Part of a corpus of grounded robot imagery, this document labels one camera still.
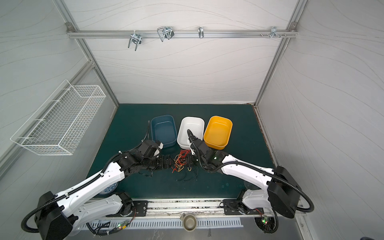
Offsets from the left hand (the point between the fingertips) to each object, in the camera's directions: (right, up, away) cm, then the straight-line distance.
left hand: (171, 162), depth 77 cm
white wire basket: (-51, +20, -8) cm, 56 cm away
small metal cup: (+10, -27, -7) cm, 29 cm away
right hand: (+8, +3, +2) cm, 9 cm away
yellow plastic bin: (+28, +13, +25) cm, 40 cm away
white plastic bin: (+13, +18, +31) cm, 38 cm away
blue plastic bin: (-9, +15, +24) cm, 29 cm away
